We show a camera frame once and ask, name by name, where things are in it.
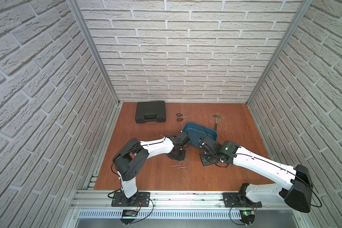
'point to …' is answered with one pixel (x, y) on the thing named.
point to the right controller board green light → (247, 215)
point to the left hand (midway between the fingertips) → (183, 156)
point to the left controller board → (129, 213)
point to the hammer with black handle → (217, 116)
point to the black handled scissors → (182, 117)
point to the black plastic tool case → (150, 111)
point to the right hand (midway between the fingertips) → (205, 158)
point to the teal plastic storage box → (195, 132)
